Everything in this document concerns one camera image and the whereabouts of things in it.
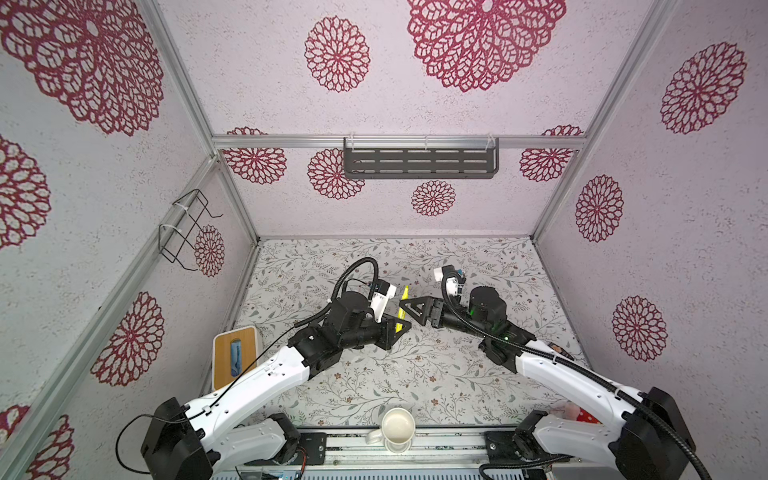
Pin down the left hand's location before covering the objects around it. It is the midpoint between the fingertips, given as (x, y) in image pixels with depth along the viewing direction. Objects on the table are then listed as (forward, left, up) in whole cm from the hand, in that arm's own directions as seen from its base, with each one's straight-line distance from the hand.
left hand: (407, 329), depth 72 cm
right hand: (+4, 0, +6) cm, 7 cm away
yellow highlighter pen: (+2, +1, +5) cm, 5 cm away
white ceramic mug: (-17, +2, -21) cm, 27 cm away
